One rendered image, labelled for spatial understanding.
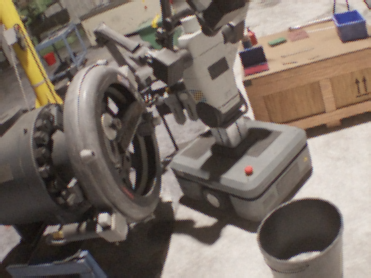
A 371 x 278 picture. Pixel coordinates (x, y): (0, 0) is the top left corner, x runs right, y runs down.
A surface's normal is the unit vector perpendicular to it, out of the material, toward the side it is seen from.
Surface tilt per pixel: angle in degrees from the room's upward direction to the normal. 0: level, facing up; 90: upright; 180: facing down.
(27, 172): 67
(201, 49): 90
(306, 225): 87
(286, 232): 87
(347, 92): 90
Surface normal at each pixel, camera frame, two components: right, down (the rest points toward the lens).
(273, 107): -0.12, 0.51
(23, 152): -0.32, -0.14
